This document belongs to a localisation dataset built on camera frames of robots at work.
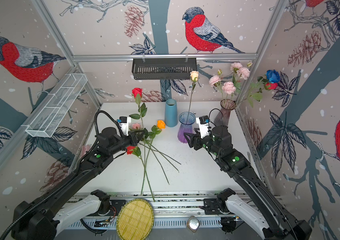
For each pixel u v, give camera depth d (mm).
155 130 1027
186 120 882
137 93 710
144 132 750
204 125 592
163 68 1065
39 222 373
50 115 743
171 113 976
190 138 618
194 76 769
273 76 712
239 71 857
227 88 840
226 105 974
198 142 610
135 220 698
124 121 668
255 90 788
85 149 946
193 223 603
